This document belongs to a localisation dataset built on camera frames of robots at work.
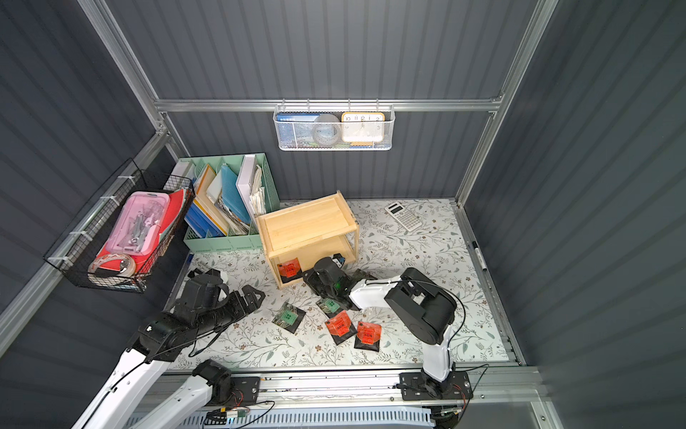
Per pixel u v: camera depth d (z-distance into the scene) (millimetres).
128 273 655
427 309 500
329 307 889
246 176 942
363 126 886
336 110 889
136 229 721
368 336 826
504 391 740
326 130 908
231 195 937
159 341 451
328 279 712
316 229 850
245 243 1011
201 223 962
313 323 866
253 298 643
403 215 1151
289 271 962
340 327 847
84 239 633
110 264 670
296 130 919
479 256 1071
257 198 886
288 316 867
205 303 535
